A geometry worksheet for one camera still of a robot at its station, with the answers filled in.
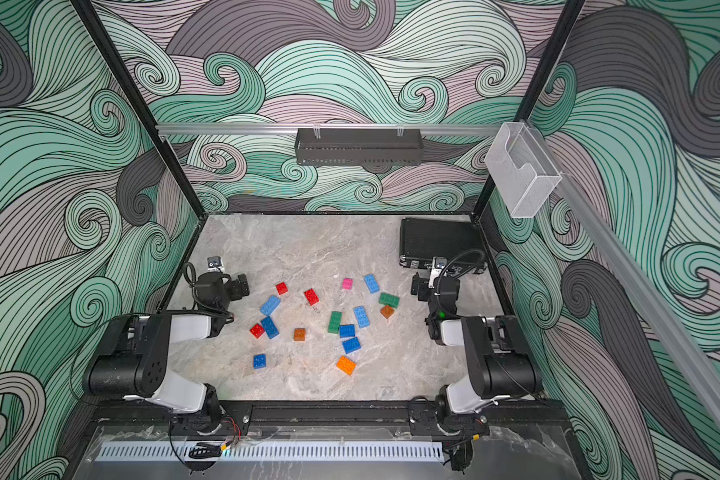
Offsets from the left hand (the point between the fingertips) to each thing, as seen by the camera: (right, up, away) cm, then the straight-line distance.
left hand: (227, 275), depth 94 cm
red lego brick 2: (+12, -16, -6) cm, 21 cm away
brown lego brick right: (+51, -11, -2) cm, 52 cm away
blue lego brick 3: (+40, -19, -8) cm, 45 cm away
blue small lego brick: (+14, -23, -12) cm, 29 cm away
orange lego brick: (+39, -24, -12) cm, 47 cm away
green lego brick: (+52, -8, +1) cm, 52 cm away
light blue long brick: (+43, -13, -4) cm, 45 cm away
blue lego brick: (+47, -3, +4) cm, 47 cm away
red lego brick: (+27, -7, +1) cm, 28 cm away
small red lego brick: (+16, -5, +4) cm, 18 cm away
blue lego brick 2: (+38, -16, -6) cm, 42 cm away
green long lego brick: (+35, -14, -4) cm, 38 cm away
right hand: (+66, 0, 0) cm, 66 cm away
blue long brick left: (+15, -15, -5) cm, 22 cm away
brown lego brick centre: (+25, -17, -8) cm, 31 cm away
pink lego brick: (+38, -3, +5) cm, 39 cm away
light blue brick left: (+14, -10, -1) cm, 17 cm away
